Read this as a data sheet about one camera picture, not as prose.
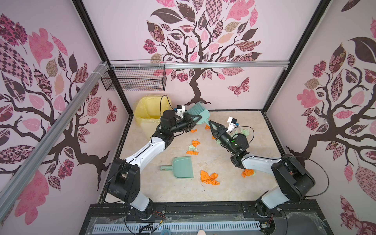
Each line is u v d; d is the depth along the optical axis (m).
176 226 0.70
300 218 0.72
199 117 0.75
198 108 0.78
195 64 0.93
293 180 0.45
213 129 0.72
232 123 0.73
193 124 0.70
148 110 0.95
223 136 0.71
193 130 1.06
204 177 0.85
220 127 0.71
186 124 0.70
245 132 1.06
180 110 0.74
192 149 0.95
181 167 0.89
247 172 0.85
